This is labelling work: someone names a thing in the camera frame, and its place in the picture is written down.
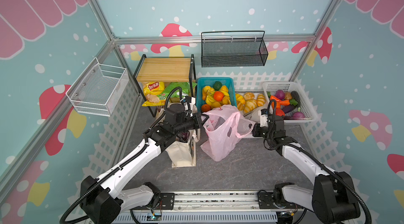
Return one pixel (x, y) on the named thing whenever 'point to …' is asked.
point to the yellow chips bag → (151, 90)
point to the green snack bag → (184, 86)
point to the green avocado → (217, 85)
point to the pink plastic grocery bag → (224, 126)
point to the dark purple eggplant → (287, 108)
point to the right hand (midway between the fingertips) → (250, 124)
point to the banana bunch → (208, 94)
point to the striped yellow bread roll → (240, 98)
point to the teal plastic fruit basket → (202, 82)
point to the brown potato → (288, 95)
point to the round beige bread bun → (249, 95)
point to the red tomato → (279, 112)
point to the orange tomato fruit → (218, 95)
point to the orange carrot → (279, 102)
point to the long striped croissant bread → (249, 105)
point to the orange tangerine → (205, 108)
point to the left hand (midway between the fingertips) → (209, 120)
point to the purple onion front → (298, 115)
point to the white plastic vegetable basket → (290, 100)
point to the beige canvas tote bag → (182, 152)
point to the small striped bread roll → (261, 100)
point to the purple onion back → (280, 94)
